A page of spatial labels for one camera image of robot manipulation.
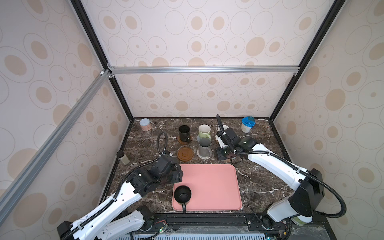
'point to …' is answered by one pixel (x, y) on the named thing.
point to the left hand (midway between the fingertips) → (183, 174)
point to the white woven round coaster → (202, 157)
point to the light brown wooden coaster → (185, 154)
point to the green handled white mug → (204, 131)
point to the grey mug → (204, 147)
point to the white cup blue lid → (247, 123)
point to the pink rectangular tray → (214, 187)
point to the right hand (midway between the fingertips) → (222, 153)
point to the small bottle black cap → (121, 155)
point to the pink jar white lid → (145, 124)
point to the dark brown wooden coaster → (184, 142)
